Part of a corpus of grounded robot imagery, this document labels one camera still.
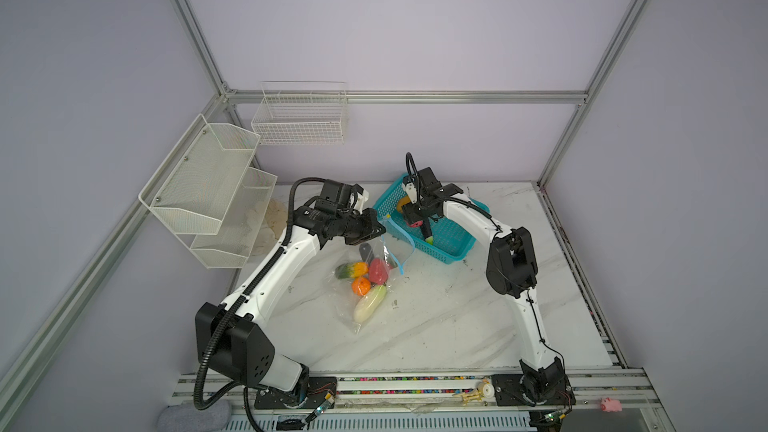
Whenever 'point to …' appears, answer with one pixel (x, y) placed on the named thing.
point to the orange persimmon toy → (361, 286)
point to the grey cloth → (189, 418)
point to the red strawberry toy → (378, 271)
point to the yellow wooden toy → (482, 393)
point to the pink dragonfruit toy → (417, 224)
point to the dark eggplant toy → (426, 231)
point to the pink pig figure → (608, 405)
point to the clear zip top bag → (389, 246)
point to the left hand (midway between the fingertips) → (385, 231)
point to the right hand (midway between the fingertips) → (409, 209)
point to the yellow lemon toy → (403, 201)
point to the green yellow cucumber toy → (351, 270)
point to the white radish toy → (370, 303)
